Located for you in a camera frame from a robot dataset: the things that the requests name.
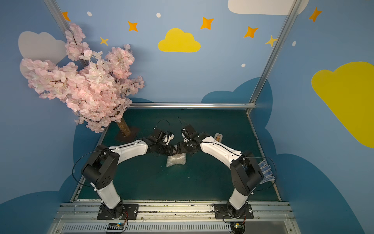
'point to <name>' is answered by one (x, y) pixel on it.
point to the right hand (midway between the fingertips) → (184, 147)
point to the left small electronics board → (116, 226)
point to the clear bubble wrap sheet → (177, 159)
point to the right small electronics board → (237, 227)
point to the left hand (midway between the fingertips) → (176, 150)
